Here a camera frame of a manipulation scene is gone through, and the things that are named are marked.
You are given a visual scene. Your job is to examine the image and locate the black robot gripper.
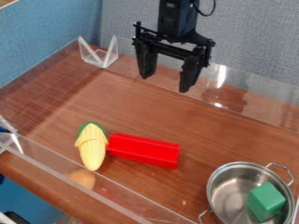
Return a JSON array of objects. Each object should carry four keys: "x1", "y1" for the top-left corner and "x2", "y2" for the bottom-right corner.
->
[{"x1": 133, "y1": 21, "x2": 217, "y2": 93}]

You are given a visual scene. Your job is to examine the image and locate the red rectangular block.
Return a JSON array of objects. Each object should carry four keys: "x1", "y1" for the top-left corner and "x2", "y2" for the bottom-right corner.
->
[{"x1": 107, "y1": 133, "x2": 181, "y2": 168}]

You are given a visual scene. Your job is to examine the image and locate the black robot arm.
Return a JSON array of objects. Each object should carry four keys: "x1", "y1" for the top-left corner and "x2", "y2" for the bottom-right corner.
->
[{"x1": 133, "y1": 0, "x2": 217, "y2": 93}]

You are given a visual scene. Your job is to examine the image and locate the clear acrylic back barrier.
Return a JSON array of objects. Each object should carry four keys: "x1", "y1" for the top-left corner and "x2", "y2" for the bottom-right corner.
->
[{"x1": 107, "y1": 36, "x2": 299, "y2": 134}]

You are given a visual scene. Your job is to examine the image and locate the clear acrylic barrier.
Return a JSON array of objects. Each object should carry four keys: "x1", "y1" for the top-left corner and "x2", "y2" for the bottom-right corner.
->
[
  {"x1": 107, "y1": 36, "x2": 299, "y2": 134},
  {"x1": 2, "y1": 135, "x2": 197, "y2": 224}
]

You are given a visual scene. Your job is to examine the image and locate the yellow toy corn cob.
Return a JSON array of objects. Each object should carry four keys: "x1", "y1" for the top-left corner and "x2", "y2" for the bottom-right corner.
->
[{"x1": 75, "y1": 122, "x2": 109, "y2": 171}]

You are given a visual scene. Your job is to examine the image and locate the clear acrylic front barrier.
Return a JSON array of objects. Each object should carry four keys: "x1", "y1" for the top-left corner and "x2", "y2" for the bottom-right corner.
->
[{"x1": 2, "y1": 135, "x2": 197, "y2": 224}]

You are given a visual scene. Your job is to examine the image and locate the green cube block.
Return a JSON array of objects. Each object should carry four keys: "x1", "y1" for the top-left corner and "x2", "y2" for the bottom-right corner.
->
[{"x1": 247, "y1": 182, "x2": 286, "y2": 222}]

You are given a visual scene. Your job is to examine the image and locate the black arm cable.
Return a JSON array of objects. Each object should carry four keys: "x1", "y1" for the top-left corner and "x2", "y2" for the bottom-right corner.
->
[{"x1": 191, "y1": 0, "x2": 218, "y2": 18}]

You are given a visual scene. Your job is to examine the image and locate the clear acrylic corner bracket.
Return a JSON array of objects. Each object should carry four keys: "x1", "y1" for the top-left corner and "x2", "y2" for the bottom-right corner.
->
[{"x1": 79, "y1": 37, "x2": 118, "y2": 68}]

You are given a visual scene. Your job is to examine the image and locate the steel pot with handles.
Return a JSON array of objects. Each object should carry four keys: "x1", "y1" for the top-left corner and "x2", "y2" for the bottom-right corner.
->
[{"x1": 199, "y1": 162, "x2": 295, "y2": 224}]

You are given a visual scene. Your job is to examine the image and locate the clear acrylic left bracket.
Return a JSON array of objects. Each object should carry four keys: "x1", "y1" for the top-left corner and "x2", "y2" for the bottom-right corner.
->
[{"x1": 0, "y1": 115, "x2": 24, "y2": 154}]

